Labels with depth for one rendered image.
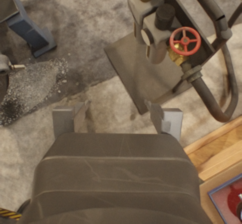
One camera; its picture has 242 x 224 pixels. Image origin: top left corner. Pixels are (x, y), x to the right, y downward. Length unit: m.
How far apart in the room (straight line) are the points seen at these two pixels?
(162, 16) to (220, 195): 0.44
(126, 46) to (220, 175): 0.75
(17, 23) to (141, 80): 0.63
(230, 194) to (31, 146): 0.90
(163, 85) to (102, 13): 0.54
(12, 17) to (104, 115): 0.61
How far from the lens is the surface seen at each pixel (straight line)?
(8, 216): 0.80
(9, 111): 1.15
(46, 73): 1.08
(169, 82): 0.94
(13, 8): 0.99
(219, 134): 0.86
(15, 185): 1.15
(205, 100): 0.51
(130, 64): 0.96
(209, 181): 0.48
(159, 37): 0.51
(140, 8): 0.55
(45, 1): 1.30
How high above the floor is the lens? 0.91
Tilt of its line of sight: 80 degrees down
